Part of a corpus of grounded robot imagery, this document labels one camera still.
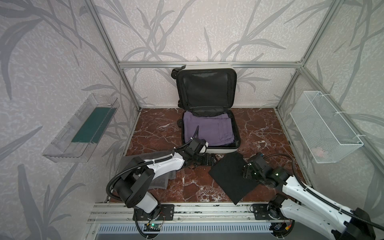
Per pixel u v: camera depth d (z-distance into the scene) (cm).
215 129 99
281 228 74
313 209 47
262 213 72
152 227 72
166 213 74
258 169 62
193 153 68
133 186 44
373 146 57
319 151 72
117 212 75
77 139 63
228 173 86
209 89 95
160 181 81
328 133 63
